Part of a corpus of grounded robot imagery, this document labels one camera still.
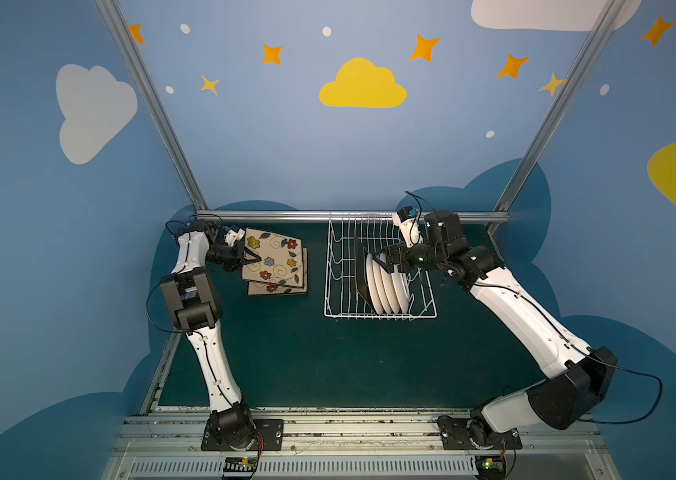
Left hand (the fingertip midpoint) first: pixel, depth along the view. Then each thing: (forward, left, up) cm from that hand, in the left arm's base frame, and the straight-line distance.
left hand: (256, 261), depth 99 cm
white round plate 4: (-12, -47, +4) cm, 49 cm away
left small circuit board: (-55, -4, -13) cm, 57 cm away
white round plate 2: (-14, -40, +6) cm, 43 cm away
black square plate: (-8, -34, +9) cm, 36 cm away
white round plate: (-14, -38, +7) cm, 41 cm away
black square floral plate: (+4, -8, -3) cm, 9 cm away
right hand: (-11, -41, +20) cm, 47 cm away
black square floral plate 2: (-5, -1, -8) cm, 10 cm away
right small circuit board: (-55, -67, -12) cm, 87 cm away
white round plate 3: (-14, -43, +5) cm, 46 cm away
